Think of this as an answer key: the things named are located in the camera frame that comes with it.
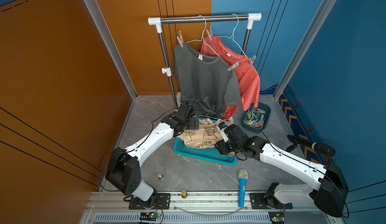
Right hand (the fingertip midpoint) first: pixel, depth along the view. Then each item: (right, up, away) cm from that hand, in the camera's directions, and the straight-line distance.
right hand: (219, 143), depth 80 cm
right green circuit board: (+26, -34, -9) cm, 44 cm away
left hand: (-15, +12, +6) cm, 20 cm away
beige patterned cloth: (-6, +2, +11) cm, 12 cm away
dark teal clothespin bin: (+29, +11, +23) cm, 38 cm away
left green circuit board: (-34, -32, -9) cm, 48 cm away
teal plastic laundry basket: (-4, -8, +9) cm, 13 cm away
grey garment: (-7, +33, +1) cm, 33 cm away
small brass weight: (-18, -23, -9) cm, 30 cm away
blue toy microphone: (+12, -16, -2) cm, 20 cm away
